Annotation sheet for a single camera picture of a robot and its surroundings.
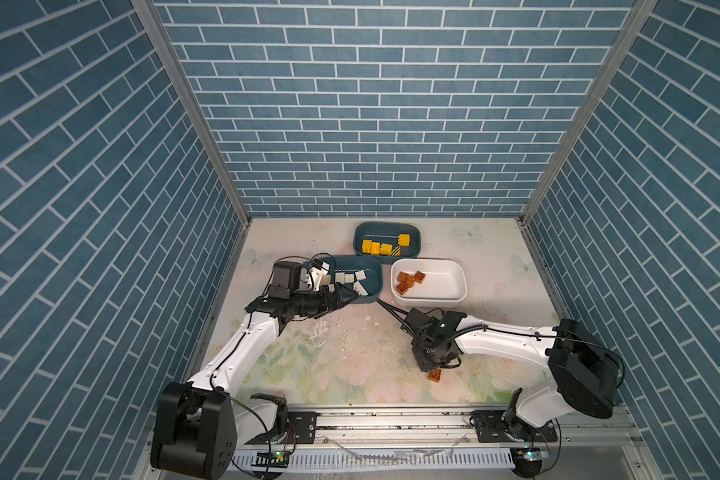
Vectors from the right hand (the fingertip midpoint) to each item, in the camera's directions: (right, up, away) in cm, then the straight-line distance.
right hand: (420, 360), depth 84 cm
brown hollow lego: (-4, +18, +15) cm, 24 cm away
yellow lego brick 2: (-2, +35, +28) cm, 45 cm away
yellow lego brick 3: (-5, +30, +23) cm, 38 cm away
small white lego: (-22, +21, +18) cm, 35 cm away
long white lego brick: (-28, +25, -7) cm, 38 cm away
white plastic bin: (+6, +20, +18) cm, 28 cm away
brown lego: (-3, +22, +18) cm, 29 cm away
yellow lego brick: (-16, +32, +25) cm, 44 cm away
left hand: (-20, +18, -4) cm, 27 cm away
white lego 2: (-18, +22, +18) cm, 34 cm away
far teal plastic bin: (-7, +35, +30) cm, 47 cm away
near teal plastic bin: (-14, +26, +18) cm, 35 cm away
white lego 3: (-18, +18, +13) cm, 28 cm away
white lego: (-25, +22, +18) cm, 37 cm away
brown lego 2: (-1, +20, +16) cm, 26 cm away
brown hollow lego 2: (+2, +22, +18) cm, 28 cm away
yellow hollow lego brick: (-9, +31, +25) cm, 41 cm away
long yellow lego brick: (-13, +31, +27) cm, 43 cm away
